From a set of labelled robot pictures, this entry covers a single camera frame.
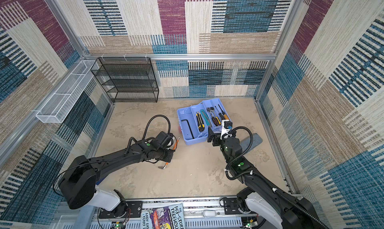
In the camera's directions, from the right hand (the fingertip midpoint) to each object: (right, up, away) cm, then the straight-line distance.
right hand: (217, 128), depth 80 cm
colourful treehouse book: (-24, -40, -10) cm, 47 cm away
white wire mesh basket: (-77, +11, -8) cm, 79 cm away
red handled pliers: (0, +4, +12) cm, 12 cm away
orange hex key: (-28, -21, +2) cm, 35 cm away
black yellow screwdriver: (+5, +6, +14) cm, 16 cm away
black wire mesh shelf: (-60, +32, +29) cm, 74 cm away
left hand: (-25, -15, +5) cm, 29 cm away
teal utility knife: (-5, +5, +19) cm, 21 cm away
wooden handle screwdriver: (+7, +7, +16) cm, 19 cm away
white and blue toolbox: (-12, +3, +17) cm, 21 cm away
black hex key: (-16, -1, +24) cm, 29 cm away
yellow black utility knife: (-8, +1, +14) cm, 17 cm away
